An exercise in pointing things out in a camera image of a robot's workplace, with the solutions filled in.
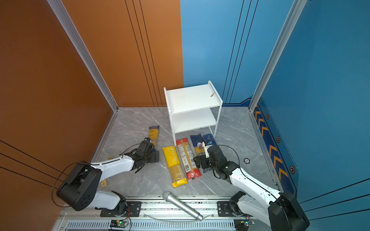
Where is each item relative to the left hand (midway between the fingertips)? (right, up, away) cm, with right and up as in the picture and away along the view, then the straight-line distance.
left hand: (153, 152), depth 94 cm
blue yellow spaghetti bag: (+29, +5, 0) cm, 30 cm away
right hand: (+31, 0, -9) cm, 32 cm away
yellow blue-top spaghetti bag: (-1, +11, +6) cm, 13 cm away
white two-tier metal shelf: (+26, +28, -18) cm, 42 cm away
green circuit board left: (-12, -30, -23) cm, 40 cm away
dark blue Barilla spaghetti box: (+38, +9, +5) cm, 40 cm away
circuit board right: (+50, -30, -24) cm, 63 cm away
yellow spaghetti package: (+17, -11, -13) cm, 24 cm away
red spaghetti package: (+22, 0, -2) cm, 22 cm away
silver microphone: (+13, -19, -20) cm, 30 cm away
